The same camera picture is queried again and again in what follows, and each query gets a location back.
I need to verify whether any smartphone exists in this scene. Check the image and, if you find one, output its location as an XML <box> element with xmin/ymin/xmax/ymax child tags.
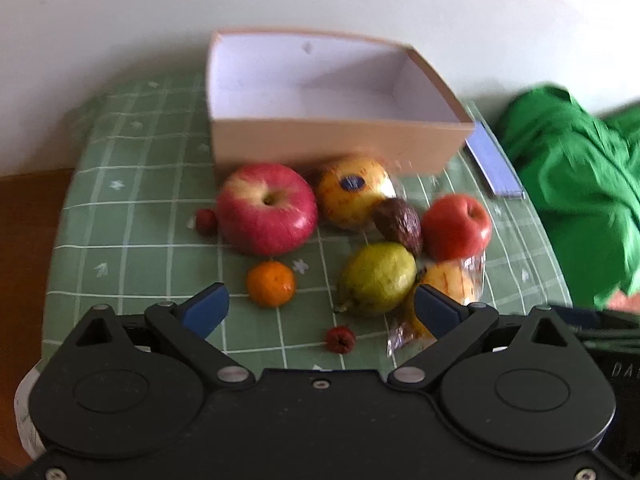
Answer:
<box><xmin>465</xmin><ymin>120</ymin><xmax>526</xmax><ymax>200</ymax></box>

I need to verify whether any brown wooden furniture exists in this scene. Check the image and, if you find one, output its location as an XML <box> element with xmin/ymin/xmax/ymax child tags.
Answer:
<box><xmin>0</xmin><ymin>167</ymin><xmax>76</xmax><ymax>466</ymax></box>

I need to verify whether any green cloth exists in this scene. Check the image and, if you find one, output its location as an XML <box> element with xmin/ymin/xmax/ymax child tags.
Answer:
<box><xmin>495</xmin><ymin>85</ymin><xmax>640</xmax><ymax>308</ymax></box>

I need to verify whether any small red apple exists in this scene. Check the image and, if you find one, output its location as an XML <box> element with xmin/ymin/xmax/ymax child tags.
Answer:
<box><xmin>421</xmin><ymin>193</ymin><xmax>493</xmax><ymax>262</ymax></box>

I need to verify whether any small red jujube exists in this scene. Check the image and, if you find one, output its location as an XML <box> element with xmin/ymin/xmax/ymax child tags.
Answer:
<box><xmin>325</xmin><ymin>326</ymin><xmax>357</xmax><ymax>355</ymax></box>
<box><xmin>195</xmin><ymin>208</ymin><xmax>219</xmax><ymax>236</ymax></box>

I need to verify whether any brown cardboard box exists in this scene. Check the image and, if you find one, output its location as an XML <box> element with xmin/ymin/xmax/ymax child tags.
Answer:
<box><xmin>206</xmin><ymin>29</ymin><xmax>476</xmax><ymax>181</ymax></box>

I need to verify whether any orange tangerine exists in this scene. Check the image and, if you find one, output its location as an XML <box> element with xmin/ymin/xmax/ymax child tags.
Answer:
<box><xmin>246</xmin><ymin>261</ymin><xmax>297</xmax><ymax>308</ymax></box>

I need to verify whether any green pear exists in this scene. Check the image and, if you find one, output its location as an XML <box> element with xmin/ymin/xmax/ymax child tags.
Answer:
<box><xmin>334</xmin><ymin>241</ymin><xmax>418</xmax><ymax>317</ymax></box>

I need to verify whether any green checked tablecloth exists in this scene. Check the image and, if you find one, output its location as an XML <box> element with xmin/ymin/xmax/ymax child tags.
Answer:
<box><xmin>42</xmin><ymin>72</ymin><xmax>573</xmax><ymax>391</ymax></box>

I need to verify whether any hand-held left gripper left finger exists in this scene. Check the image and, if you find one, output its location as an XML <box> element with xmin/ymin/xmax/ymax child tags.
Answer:
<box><xmin>60</xmin><ymin>282</ymin><xmax>256</xmax><ymax>392</ymax></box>

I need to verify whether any white sheet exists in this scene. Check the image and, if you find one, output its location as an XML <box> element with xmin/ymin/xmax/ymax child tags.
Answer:
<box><xmin>14</xmin><ymin>365</ymin><xmax>46</xmax><ymax>456</ymax></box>

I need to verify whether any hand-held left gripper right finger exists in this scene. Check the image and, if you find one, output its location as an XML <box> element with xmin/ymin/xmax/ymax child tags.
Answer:
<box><xmin>387</xmin><ymin>284</ymin><xmax>583</xmax><ymax>392</ymax></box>

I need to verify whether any yellow fruit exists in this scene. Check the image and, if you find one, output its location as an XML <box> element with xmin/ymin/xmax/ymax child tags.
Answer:
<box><xmin>387</xmin><ymin>255</ymin><xmax>487</xmax><ymax>356</ymax></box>

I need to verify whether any yellow apple with blue sticker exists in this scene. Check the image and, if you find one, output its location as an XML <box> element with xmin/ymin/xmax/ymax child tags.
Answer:
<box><xmin>316</xmin><ymin>156</ymin><xmax>398</xmax><ymax>232</ymax></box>

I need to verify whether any large red yellow apple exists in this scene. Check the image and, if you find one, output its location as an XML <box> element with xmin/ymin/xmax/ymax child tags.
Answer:
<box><xmin>216</xmin><ymin>162</ymin><xmax>320</xmax><ymax>257</ymax></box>

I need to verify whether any brown wrinkled date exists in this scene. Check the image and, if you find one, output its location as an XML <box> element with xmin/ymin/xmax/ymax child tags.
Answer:
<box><xmin>372</xmin><ymin>198</ymin><xmax>425</xmax><ymax>257</ymax></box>

